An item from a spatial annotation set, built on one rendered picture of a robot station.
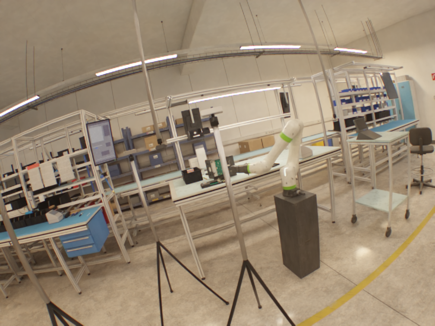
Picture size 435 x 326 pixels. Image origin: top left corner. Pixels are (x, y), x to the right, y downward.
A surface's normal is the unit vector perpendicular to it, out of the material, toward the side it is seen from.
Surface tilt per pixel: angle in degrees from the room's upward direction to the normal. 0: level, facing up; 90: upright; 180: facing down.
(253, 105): 90
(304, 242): 90
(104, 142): 101
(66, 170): 89
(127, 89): 90
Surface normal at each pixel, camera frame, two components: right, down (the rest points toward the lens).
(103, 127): 0.66, 0.15
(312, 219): 0.29, 0.07
